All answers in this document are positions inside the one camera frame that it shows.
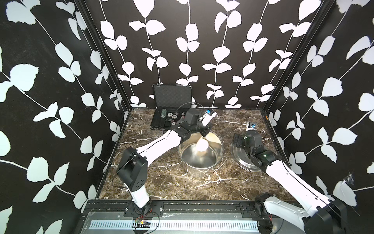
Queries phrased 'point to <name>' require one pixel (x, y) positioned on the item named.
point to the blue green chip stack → (163, 113)
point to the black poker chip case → (171, 102)
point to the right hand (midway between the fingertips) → (240, 132)
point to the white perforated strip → (172, 225)
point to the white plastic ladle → (202, 145)
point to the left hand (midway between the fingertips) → (214, 121)
